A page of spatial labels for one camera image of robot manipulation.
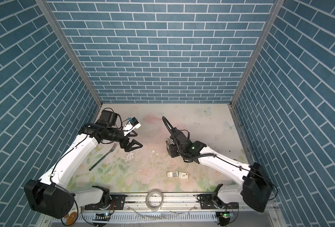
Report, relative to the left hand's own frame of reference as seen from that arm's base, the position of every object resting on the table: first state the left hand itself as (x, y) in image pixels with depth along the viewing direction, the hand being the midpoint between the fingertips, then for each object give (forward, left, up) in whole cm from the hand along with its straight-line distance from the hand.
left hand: (138, 139), depth 74 cm
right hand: (0, -17, -9) cm, 19 cm away
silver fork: (+5, +22, -22) cm, 32 cm away
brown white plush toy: (-32, +32, -22) cm, 51 cm away
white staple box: (-13, -25, -21) cm, 35 cm away
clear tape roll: (-29, -8, -18) cm, 35 cm away
